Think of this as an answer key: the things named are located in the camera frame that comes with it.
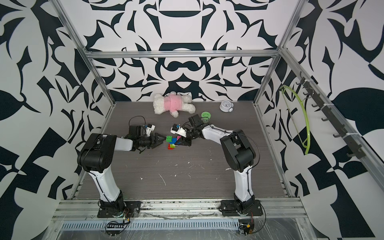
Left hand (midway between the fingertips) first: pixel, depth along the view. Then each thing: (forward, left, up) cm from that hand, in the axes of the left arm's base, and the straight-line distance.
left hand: (163, 138), depth 97 cm
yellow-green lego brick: (-7, -6, +3) cm, 10 cm away
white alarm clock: (+26, -45, +1) cm, 52 cm away
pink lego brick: (-6, -10, +9) cm, 15 cm away
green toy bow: (-11, -69, +32) cm, 77 cm away
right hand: (-2, -9, +4) cm, 10 cm away
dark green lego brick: (-5, -5, +7) cm, 10 cm away
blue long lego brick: (-6, -8, +7) cm, 12 cm away
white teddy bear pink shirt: (+25, -6, +6) cm, 26 cm away
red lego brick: (-8, -4, +1) cm, 9 cm away
